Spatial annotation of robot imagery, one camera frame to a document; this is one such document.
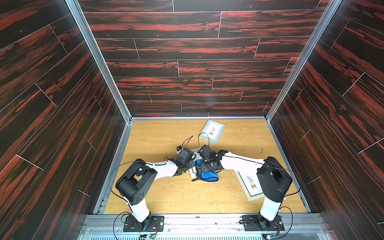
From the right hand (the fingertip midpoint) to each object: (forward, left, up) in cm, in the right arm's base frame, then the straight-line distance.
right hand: (207, 164), depth 92 cm
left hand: (+2, +10, -2) cm, 10 cm away
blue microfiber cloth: (-9, +1, +4) cm, 10 cm away
